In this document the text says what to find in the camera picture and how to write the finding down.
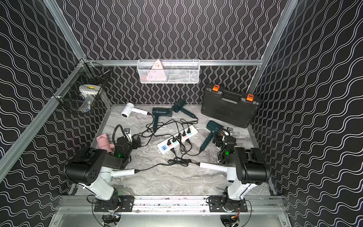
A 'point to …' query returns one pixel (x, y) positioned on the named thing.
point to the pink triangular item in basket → (157, 73)
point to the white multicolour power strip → (165, 146)
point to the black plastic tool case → (231, 107)
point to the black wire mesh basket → (85, 72)
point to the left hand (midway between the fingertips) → (130, 134)
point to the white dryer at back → (129, 109)
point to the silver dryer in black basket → (87, 92)
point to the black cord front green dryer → (188, 141)
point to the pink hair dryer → (102, 142)
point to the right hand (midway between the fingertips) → (224, 135)
